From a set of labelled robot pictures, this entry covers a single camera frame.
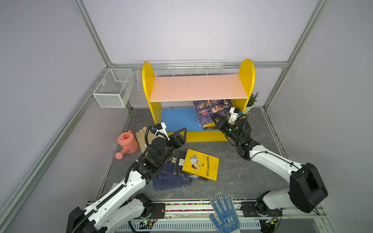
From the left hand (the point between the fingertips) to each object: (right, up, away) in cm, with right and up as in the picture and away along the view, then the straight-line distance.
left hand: (184, 133), depth 71 cm
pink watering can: (-36, -6, +17) cm, 40 cm away
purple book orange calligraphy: (+11, +13, +9) cm, 19 cm away
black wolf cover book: (-4, -20, +12) cm, 24 cm away
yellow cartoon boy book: (+15, +3, +16) cm, 22 cm away
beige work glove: (-33, -5, +31) cm, 45 cm away
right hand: (+14, +8, +5) cm, 17 cm away
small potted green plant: (+45, +18, +31) cm, 58 cm away
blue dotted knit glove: (+21, -43, 0) cm, 48 cm away
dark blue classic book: (-10, -22, +10) cm, 26 cm away
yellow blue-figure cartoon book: (+9, -20, +15) cm, 27 cm away
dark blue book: (-13, -29, +9) cm, 33 cm away
